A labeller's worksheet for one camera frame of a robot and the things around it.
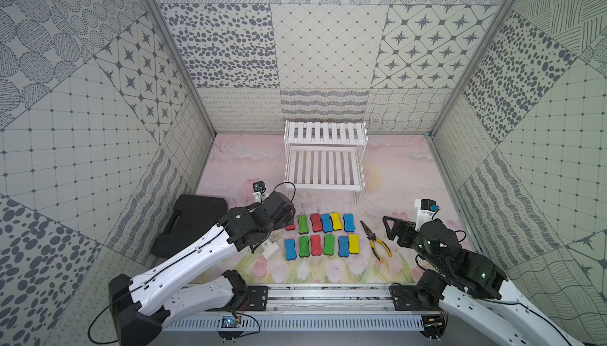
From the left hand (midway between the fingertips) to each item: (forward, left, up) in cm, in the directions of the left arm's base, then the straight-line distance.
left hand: (278, 210), depth 74 cm
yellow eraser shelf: (-4, -26, -17) cm, 32 cm away
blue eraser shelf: (-6, -3, -18) cm, 19 cm away
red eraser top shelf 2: (+4, -12, -17) cm, 22 cm away
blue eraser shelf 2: (-5, -22, -17) cm, 29 cm away
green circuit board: (-28, +14, -20) cm, 37 cm away
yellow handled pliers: (-2, -34, -18) cm, 38 cm away
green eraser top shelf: (+3, -7, -18) cm, 20 cm away
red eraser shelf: (-5, -12, -18) cm, 22 cm away
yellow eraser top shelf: (+5, -20, -18) cm, 27 cm away
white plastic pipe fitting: (-7, +4, -16) cm, 18 cm away
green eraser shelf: (-5, -8, -17) cm, 20 cm away
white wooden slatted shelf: (+27, -15, -5) cm, 32 cm away
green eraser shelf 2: (-4, -17, -19) cm, 26 cm away
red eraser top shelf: (+2, -3, -17) cm, 17 cm away
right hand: (-3, -37, -2) cm, 37 cm away
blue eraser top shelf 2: (+6, -25, -18) cm, 32 cm away
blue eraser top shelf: (+5, -16, -17) cm, 24 cm away
